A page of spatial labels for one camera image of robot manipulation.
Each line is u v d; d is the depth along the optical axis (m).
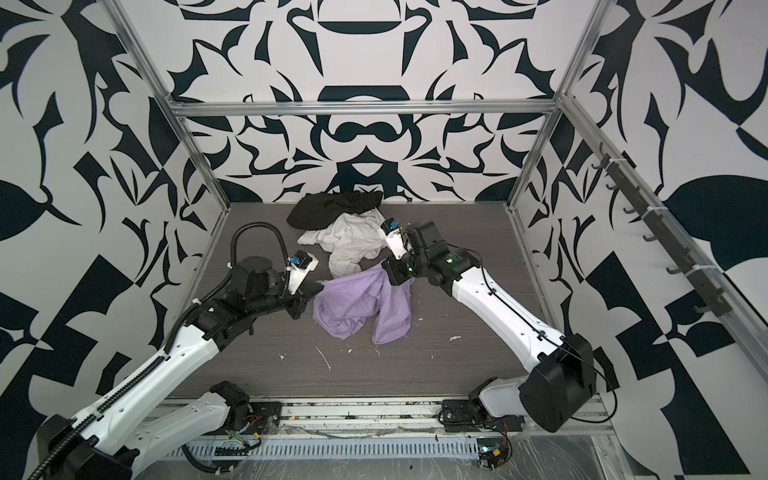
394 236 0.69
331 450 0.65
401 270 0.68
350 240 1.01
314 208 1.18
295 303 0.65
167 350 0.47
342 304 0.80
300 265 0.63
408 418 0.76
